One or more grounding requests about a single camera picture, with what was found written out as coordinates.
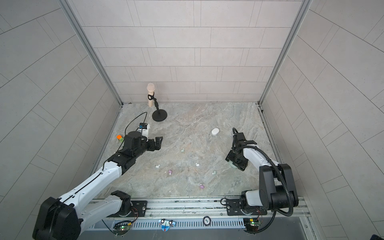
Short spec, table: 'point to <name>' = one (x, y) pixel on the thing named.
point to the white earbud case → (215, 131)
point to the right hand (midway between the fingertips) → (230, 162)
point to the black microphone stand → (159, 115)
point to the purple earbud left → (170, 172)
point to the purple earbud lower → (202, 186)
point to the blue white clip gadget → (165, 224)
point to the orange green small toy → (120, 138)
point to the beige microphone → (150, 88)
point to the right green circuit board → (252, 224)
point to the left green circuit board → (123, 230)
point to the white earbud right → (197, 164)
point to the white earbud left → (157, 166)
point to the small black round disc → (207, 221)
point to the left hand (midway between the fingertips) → (159, 135)
